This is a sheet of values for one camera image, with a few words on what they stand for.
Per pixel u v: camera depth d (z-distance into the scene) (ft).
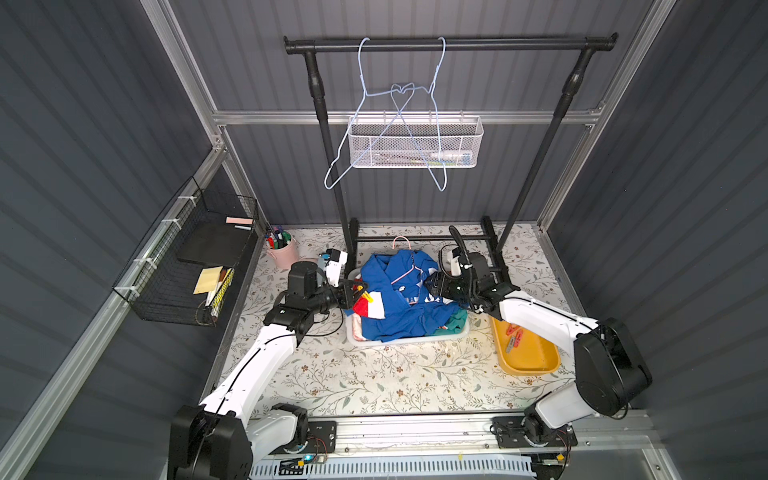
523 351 2.91
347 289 2.24
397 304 2.58
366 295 2.53
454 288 2.48
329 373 2.77
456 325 2.59
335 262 2.31
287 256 3.38
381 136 2.48
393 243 3.78
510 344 2.84
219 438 1.28
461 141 2.73
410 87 2.53
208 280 2.37
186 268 2.42
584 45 1.91
